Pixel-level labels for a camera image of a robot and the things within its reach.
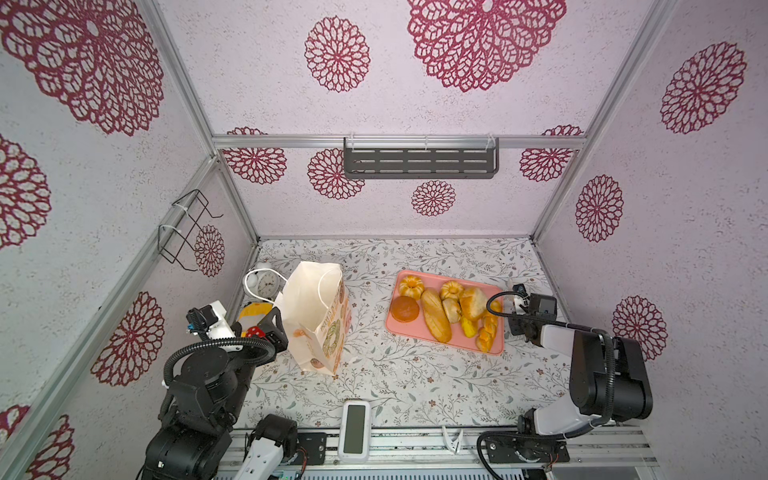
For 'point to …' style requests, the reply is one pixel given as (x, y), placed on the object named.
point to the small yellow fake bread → (468, 328)
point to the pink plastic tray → (498, 347)
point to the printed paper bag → (317, 306)
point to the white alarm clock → (262, 282)
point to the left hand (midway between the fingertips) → (262, 322)
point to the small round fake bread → (451, 309)
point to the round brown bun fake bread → (404, 309)
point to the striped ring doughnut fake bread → (411, 286)
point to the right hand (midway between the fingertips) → (526, 311)
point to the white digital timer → (354, 436)
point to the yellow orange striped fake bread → (489, 326)
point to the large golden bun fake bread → (473, 302)
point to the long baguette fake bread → (436, 315)
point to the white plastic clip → (452, 445)
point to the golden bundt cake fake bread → (451, 290)
